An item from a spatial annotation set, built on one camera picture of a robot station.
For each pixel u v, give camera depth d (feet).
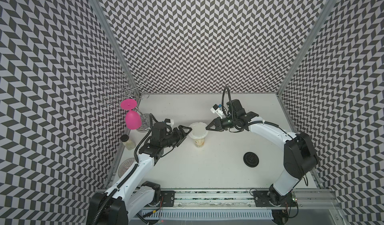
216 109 2.53
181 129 2.36
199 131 2.60
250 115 2.14
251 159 2.77
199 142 2.71
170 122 2.51
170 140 2.24
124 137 2.70
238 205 2.37
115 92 3.07
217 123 2.37
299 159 1.50
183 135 2.28
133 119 2.47
